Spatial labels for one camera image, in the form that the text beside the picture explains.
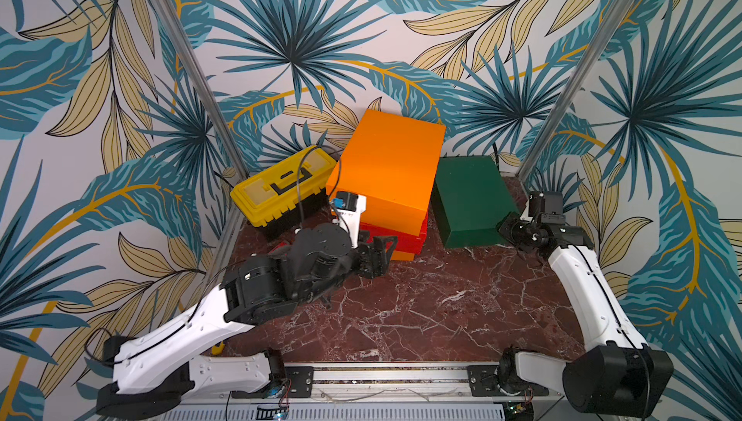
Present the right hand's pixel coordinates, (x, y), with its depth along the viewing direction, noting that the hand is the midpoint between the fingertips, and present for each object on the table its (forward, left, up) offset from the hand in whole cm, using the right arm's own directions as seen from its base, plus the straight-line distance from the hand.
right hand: (504, 226), depth 81 cm
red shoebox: (-5, +28, +1) cm, 29 cm away
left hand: (-16, +35, +19) cm, 43 cm away
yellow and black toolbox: (+13, +68, -1) cm, 70 cm away
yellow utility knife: (-25, +79, -18) cm, 85 cm away
